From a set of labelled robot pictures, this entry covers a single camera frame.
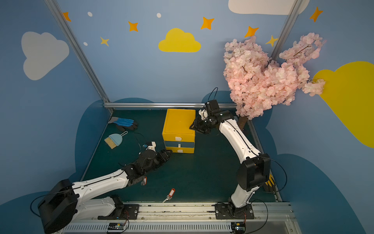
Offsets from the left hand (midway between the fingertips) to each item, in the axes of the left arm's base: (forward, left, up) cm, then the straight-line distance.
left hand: (172, 151), depth 81 cm
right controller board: (-34, -36, -17) cm, 52 cm away
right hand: (+11, -12, +8) cm, 18 cm away
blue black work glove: (+29, +41, -13) cm, 52 cm away
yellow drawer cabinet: (+7, -3, +5) cm, 9 cm away
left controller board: (-35, +26, -16) cm, 46 cm away
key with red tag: (-21, +1, -15) cm, 25 cm away
